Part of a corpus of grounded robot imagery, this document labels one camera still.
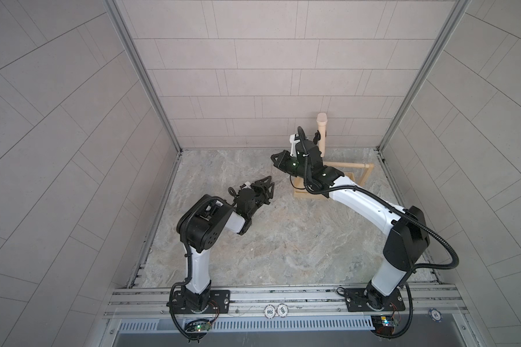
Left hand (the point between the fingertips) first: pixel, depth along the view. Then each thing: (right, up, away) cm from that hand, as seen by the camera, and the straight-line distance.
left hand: (278, 177), depth 90 cm
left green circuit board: (-23, -44, -25) cm, 56 cm away
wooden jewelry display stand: (+33, 0, -3) cm, 33 cm away
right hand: (-4, +8, -12) cm, 15 cm away
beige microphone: (+19, +25, +4) cm, 32 cm away
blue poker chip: (+50, -43, -21) cm, 69 cm away
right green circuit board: (+33, -46, -22) cm, 60 cm away
